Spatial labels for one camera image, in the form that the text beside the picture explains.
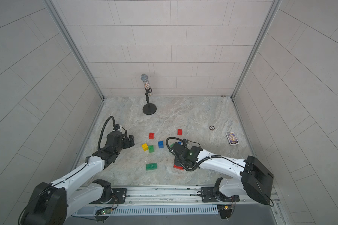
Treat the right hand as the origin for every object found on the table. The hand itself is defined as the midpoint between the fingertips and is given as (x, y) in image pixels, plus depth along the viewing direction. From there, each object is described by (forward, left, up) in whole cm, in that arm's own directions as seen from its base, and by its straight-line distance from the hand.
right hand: (177, 163), depth 80 cm
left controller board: (-22, +37, +1) cm, 43 cm away
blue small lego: (+12, +10, +2) cm, 15 cm away
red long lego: (-2, 0, 0) cm, 2 cm away
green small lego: (+10, +16, +1) cm, 18 cm away
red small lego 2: (+21, -3, 0) cm, 21 cm away
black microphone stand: (+43, +20, 0) cm, 48 cm away
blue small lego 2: (+5, -2, +17) cm, 17 cm away
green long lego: (0, +15, -1) cm, 15 cm away
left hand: (+18, +29, +5) cm, 34 cm away
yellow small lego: (+11, +19, +2) cm, 22 cm away
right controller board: (-23, -22, -4) cm, 32 cm away
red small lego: (+19, +16, +1) cm, 25 cm away
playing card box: (+14, -37, -1) cm, 40 cm away
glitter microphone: (+43, +17, +30) cm, 55 cm away
